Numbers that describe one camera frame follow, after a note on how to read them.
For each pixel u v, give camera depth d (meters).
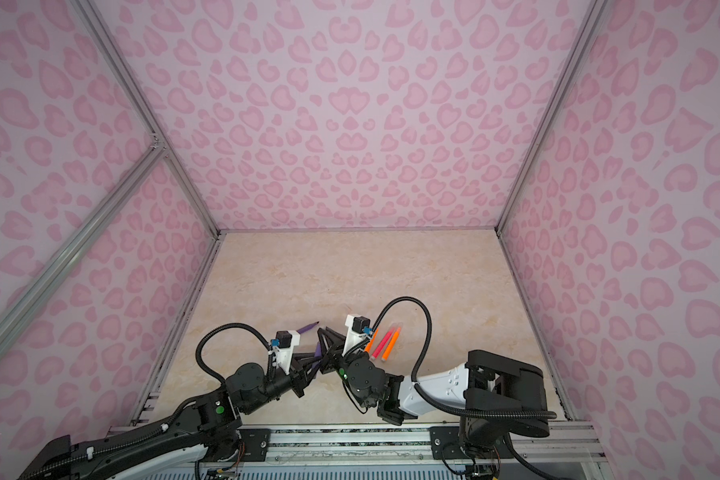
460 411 0.45
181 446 0.55
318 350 0.73
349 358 0.62
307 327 0.95
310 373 0.72
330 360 0.64
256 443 0.73
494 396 0.44
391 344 0.90
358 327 0.64
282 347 0.65
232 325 0.59
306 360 0.71
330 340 0.68
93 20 0.69
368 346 0.62
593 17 0.69
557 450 0.73
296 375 0.65
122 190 0.78
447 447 0.72
